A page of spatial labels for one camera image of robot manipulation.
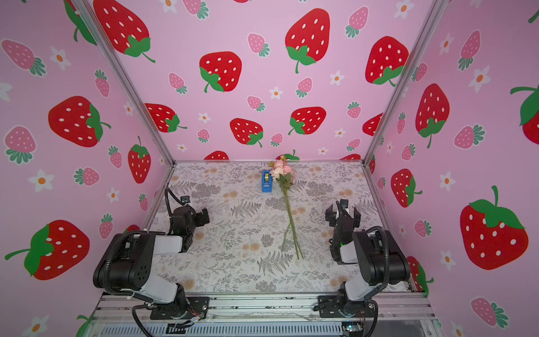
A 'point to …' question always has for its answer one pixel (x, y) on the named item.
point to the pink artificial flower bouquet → (282, 170)
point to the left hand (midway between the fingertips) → (196, 210)
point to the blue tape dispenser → (267, 182)
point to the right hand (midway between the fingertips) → (342, 207)
